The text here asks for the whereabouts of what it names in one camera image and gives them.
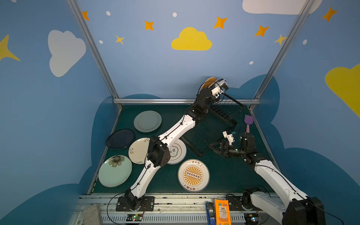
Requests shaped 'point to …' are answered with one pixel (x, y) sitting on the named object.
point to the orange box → (222, 215)
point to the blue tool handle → (210, 213)
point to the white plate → (177, 152)
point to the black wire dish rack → (227, 108)
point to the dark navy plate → (120, 138)
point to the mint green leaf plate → (115, 171)
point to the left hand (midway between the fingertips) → (214, 82)
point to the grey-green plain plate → (147, 121)
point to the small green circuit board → (134, 217)
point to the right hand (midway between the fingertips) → (213, 147)
